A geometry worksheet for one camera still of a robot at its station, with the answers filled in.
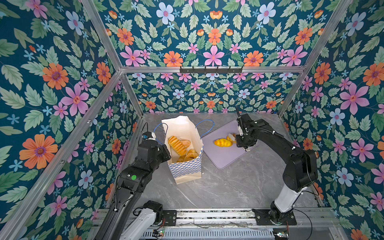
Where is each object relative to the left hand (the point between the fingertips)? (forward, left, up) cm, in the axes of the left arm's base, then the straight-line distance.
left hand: (169, 144), depth 68 cm
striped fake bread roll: (+19, -34, -26) cm, 46 cm away
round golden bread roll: (+16, -5, -24) cm, 30 cm away
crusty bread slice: (+10, -9, -25) cm, 28 cm away
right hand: (+9, -39, -17) cm, 43 cm away
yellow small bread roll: (+15, -30, -25) cm, 42 cm away
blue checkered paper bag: (+17, -3, -22) cm, 28 cm away
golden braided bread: (+5, -8, -22) cm, 24 cm away
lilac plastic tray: (+6, -30, -29) cm, 42 cm away
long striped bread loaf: (+12, 0, -19) cm, 23 cm away
